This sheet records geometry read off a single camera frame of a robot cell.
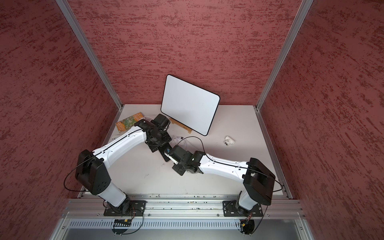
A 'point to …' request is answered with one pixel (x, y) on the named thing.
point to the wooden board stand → (178, 124)
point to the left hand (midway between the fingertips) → (164, 146)
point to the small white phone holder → (228, 140)
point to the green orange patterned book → (128, 122)
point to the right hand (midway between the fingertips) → (179, 165)
